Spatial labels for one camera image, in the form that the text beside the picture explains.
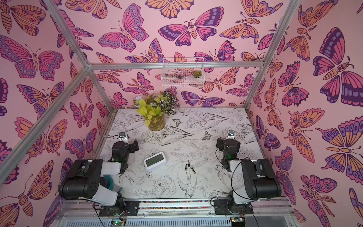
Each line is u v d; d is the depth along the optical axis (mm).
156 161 861
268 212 739
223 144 854
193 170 864
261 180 443
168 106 937
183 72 948
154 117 947
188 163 897
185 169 873
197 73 923
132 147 858
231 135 789
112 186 808
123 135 811
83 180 455
